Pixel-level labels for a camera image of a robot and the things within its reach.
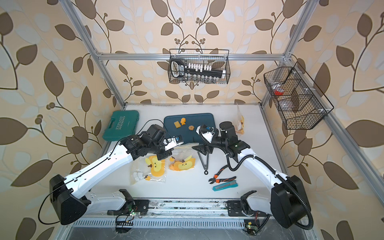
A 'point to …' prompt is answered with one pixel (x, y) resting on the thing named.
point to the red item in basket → (278, 93)
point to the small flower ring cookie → (191, 127)
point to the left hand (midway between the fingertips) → (170, 145)
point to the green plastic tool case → (121, 124)
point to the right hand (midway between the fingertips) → (196, 139)
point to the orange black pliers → (215, 179)
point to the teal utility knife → (224, 185)
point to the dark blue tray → (185, 125)
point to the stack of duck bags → (149, 167)
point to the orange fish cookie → (183, 121)
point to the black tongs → (206, 172)
